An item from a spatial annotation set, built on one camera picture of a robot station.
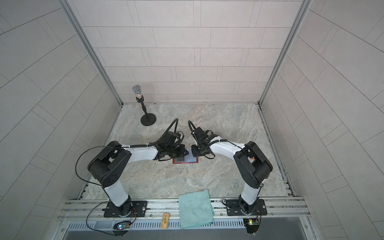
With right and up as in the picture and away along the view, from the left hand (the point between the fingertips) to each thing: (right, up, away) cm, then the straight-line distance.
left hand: (193, 151), depth 89 cm
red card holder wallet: (-3, -3, -2) cm, 5 cm away
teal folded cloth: (+2, -23, -18) cm, 29 cm away
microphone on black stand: (-33, +19, +16) cm, 41 cm away
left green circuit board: (-30, -26, -24) cm, 47 cm away
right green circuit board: (+28, -29, -21) cm, 45 cm away
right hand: (+1, -1, 0) cm, 1 cm away
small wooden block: (-12, -26, -22) cm, 36 cm away
